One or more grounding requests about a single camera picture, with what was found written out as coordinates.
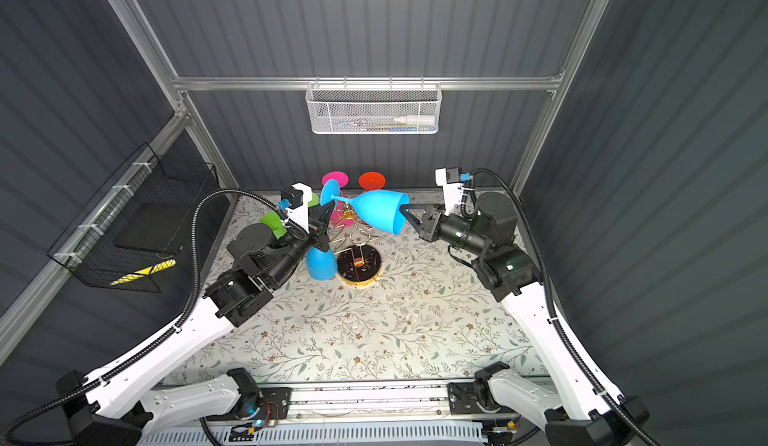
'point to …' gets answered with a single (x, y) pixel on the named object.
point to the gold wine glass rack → (359, 264)
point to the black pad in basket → (154, 227)
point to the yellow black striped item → (148, 271)
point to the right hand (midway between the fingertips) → (403, 213)
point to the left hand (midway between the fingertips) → (332, 202)
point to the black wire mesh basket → (88, 248)
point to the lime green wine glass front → (272, 219)
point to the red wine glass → (371, 181)
